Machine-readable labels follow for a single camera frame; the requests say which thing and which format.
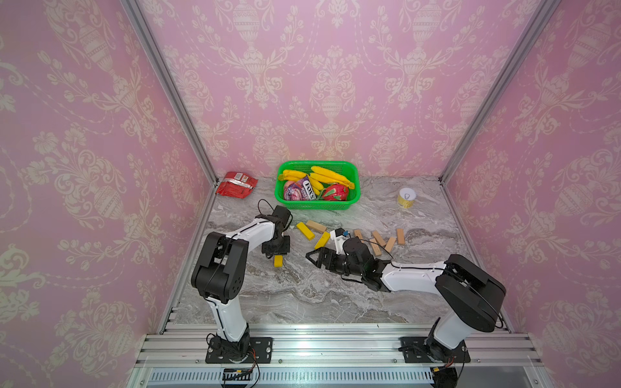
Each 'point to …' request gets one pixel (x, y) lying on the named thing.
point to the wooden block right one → (357, 233)
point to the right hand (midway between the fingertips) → (309, 266)
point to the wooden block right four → (400, 236)
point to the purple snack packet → (299, 190)
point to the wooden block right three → (376, 249)
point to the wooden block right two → (378, 238)
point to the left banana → (296, 175)
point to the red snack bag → (237, 184)
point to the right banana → (330, 176)
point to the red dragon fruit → (335, 192)
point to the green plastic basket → (349, 170)
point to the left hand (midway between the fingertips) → (281, 252)
